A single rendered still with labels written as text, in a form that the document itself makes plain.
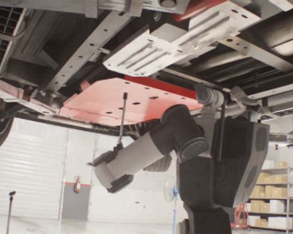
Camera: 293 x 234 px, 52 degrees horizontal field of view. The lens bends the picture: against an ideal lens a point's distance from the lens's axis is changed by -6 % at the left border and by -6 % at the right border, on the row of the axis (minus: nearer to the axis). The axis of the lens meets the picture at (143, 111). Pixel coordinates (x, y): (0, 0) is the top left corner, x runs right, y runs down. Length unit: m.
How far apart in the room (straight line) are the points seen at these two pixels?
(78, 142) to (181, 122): 9.72
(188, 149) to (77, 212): 9.75
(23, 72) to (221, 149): 1.64
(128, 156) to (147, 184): 10.80
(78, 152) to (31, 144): 1.57
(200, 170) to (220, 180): 0.08
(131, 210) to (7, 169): 4.45
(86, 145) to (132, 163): 9.73
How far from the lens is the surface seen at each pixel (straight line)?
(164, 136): 0.94
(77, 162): 10.55
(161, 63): 1.47
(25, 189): 10.17
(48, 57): 1.85
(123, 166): 0.98
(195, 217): 1.09
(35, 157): 10.23
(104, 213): 11.02
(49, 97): 2.14
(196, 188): 1.10
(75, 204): 10.55
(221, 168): 1.06
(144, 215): 11.77
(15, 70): 2.29
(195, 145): 0.92
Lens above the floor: 1.02
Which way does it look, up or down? 15 degrees up
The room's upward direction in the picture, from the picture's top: 5 degrees clockwise
